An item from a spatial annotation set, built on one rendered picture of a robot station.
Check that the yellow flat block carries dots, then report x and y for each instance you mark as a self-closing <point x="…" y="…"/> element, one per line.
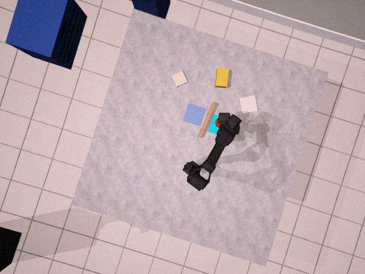
<point x="221" y="78"/>

